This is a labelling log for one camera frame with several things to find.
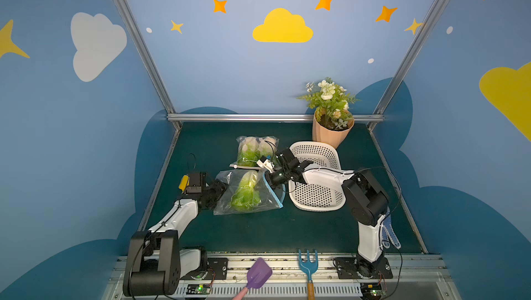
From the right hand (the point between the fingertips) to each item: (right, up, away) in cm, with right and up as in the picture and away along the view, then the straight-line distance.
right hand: (257, 186), depth 85 cm
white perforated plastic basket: (+26, -6, +8) cm, 27 cm away
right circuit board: (+40, -34, -14) cm, 55 cm away
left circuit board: (-20, -33, -14) cm, 41 cm away
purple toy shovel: (+1, -29, -13) cm, 31 cm away
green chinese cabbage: (-5, -4, -3) cm, 7 cm away
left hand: (-13, -1, +4) cm, 13 cm away
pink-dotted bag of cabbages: (-4, +15, +13) cm, 20 cm away
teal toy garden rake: (+19, -27, -12) cm, 35 cm away
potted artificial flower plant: (+37, +31, +16) cm, 50 cm away
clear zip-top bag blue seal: (+6, -3, -9) cm, 11 cm away
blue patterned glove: (+53, -18, -3) cm, 56 cm away
